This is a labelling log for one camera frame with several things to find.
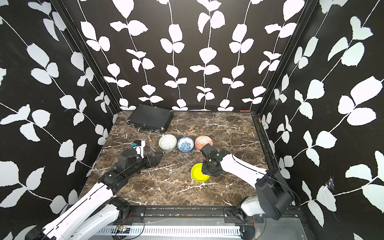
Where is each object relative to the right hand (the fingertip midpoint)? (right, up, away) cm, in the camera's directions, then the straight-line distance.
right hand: (203, 170), depth 85 cm
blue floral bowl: (-11, +12, +14) cm, 22 cm away
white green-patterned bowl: (-23, +14, +14) cm, 31 cm away
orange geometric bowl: (-1, +15, +14) cm, 21 cm away
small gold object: (-36, +16, +17) cm, 43 cm away
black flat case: (-40, +32, +30) cm, 59 cm away
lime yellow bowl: (-4, -2, -1) cm, 4 cm away
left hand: (-25, +11, -6) cm, 28 cm away
